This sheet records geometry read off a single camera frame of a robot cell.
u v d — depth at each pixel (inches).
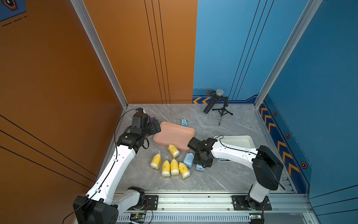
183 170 30.4
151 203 29.1
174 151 33.3
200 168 31.8
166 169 30.6
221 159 22.3
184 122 41.7
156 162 31.9
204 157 27.4
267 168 17.4
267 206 28.5
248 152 19.2
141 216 28.3
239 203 28.5
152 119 40.7
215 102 38.7
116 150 18.9
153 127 26.9
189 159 31.9
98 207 14.4
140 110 26.3
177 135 40.4
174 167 31.1
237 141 38.1
